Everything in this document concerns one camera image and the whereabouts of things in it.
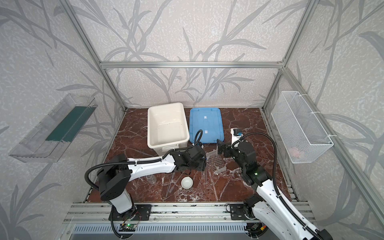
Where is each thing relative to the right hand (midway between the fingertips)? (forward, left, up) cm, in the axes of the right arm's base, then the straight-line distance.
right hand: (226, 134), depth 77 cm
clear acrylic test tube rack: (-5, +4, -22) cm, 23 cm away
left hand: (-7, +11, -16) cm, 20 cm away
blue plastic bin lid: (+28, +8, -23) cm, 37 cm away
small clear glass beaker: (-15, +42, -23) cm, 50 cm away
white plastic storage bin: (+21, +38, -22) cm, 49 cm away
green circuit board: (-38, +49, -24) cm, 66 cm away
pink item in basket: (-9, -33, -3) cm, 35 cm away
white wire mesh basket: (-7, -29, +12) cm, 33 cm away
